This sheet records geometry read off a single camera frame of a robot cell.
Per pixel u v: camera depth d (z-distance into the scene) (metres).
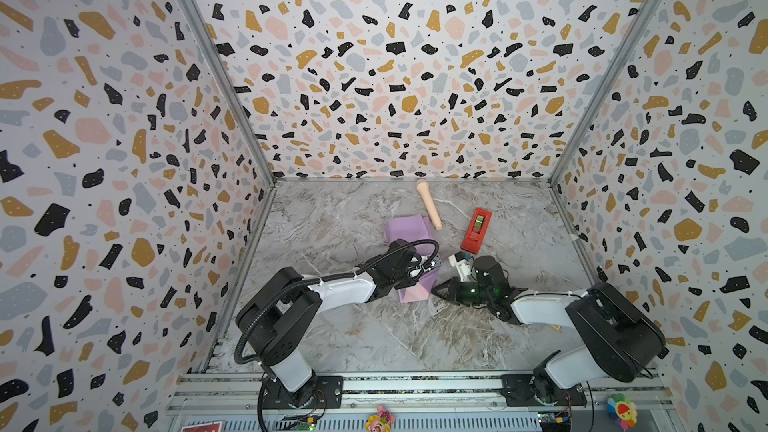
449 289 0.80
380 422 0.67
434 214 1.09
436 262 0.78
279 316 0.45
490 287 0.71
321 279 0.50
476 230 1.00
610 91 0.94
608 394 0.75
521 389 0.75
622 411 0.71
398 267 0.71
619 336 0.45
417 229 0.97
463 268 0.84
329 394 0.73
